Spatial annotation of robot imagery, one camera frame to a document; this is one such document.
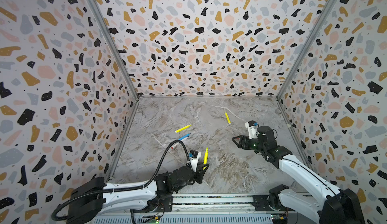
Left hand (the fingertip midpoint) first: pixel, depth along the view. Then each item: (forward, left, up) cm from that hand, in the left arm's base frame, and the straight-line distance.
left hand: (209, 164), depth 74 cm
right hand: (+14, -14, +2) cm, 20 cm away
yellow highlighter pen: (+3, +2, +1) cm, 4 cm away
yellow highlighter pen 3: (+30, +16, -14) cm, 37 cm away
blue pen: (+23, +15, -13) cm, 30 cm away
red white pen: (+1, +15, +18) cm, 24 cm away
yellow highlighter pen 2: (+38, -16, -14) cm, 43 cm away
